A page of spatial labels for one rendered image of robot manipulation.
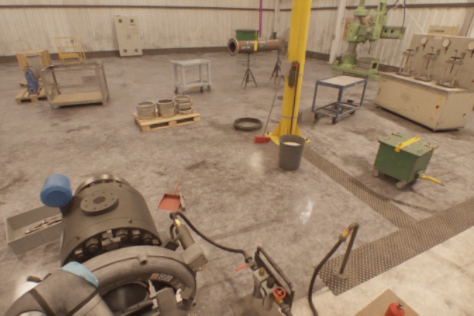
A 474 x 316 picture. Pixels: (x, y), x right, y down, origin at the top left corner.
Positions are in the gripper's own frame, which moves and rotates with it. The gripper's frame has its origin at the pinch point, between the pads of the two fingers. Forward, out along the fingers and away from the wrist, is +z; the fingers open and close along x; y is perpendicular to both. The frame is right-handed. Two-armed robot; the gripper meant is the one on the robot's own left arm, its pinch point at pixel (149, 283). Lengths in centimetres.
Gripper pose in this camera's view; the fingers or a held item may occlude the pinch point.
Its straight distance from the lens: 82.0
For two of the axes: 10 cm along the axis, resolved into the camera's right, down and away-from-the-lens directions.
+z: -4.9, -4.2, 7.6
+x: 0.1, -8.8, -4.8
